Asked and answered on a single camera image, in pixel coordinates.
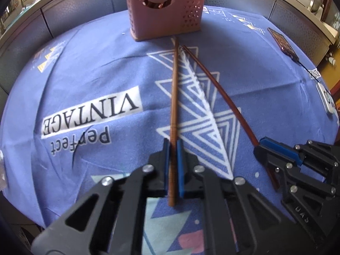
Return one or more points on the clear plastic wrapper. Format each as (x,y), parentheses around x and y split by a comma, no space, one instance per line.
(2,170)

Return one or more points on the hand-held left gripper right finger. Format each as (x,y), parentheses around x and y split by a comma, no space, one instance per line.
(180,170)

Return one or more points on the pink plastic chopstick holder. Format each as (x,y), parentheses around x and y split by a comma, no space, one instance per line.
(159,18)

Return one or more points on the blue printed tablecloth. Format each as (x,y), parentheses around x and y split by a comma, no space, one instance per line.
(106,71)

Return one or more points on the brown wooden chopstick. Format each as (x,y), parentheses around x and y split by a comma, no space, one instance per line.
(174,98)
(225,95)

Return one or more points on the white power bank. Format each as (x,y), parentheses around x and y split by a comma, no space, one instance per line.
(326,98)

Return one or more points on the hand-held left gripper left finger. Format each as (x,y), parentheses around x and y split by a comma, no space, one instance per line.
(166,170)

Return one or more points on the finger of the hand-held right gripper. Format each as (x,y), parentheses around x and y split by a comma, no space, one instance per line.
(271,155)
(279,146)

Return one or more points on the black smartphone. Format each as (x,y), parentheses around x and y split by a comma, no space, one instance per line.
(283,43)

